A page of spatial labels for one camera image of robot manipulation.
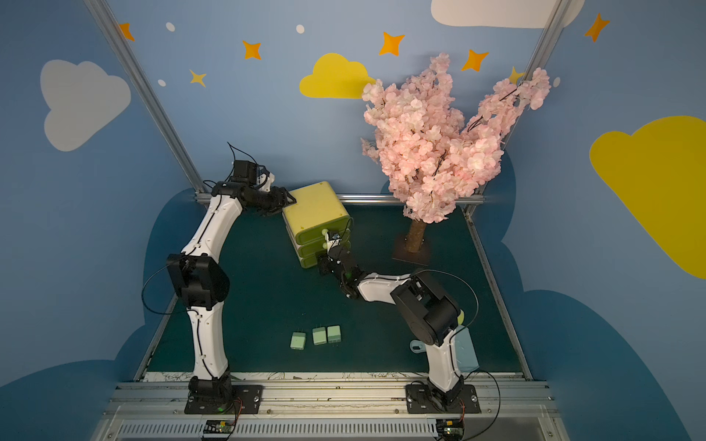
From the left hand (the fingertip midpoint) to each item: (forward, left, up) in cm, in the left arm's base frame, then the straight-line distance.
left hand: (288, 200), depth 94 cm
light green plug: (-41, -7, -21) cm, 46 cm away
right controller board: (-62, -51, -24) cm, 84 cm away
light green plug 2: (-39, -13, -20) cm, 46 cm away
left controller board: (-63, +11, -23) cm, 68 cm away
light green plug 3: (-39, -18, -20) cm, 47 cm away
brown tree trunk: (-5, -46, -12) cm, 47 cm away
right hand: (-13, -13, -11) cm, 21 cm away
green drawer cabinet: (-3, -10, -1) cm, 11 cm away
